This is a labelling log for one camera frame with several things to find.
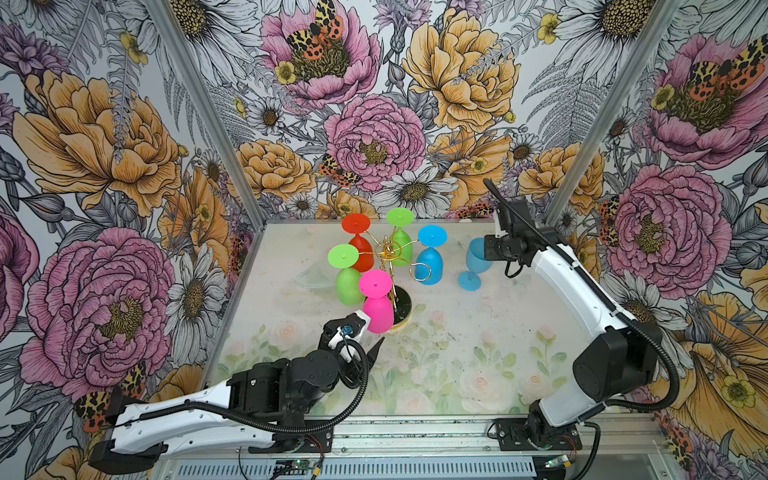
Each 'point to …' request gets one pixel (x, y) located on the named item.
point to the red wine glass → (356, 224)
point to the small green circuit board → (294, 463)
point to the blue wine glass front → (476, 265)
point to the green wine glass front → (348, 283)
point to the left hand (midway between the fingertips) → (363, 335)
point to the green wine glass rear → (402, 252)
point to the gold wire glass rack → (389, 251)
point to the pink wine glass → (376, 285)
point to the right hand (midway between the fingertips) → (495, 255)
